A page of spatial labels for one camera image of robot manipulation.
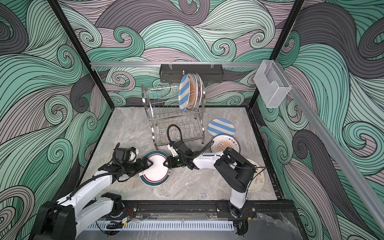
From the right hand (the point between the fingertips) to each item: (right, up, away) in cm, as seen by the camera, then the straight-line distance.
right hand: (164, 164), depth 85 cm
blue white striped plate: (+38, +21, +23) cm, 49 cm away
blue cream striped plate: (+11, +41, -5) cm, 43 cm away
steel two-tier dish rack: (0, +23, +19) cm, 30 cm away
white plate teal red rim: (-5, -7, +2) cm, 8 cm away
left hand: (-10, 0, 0) cm, 10 cm away
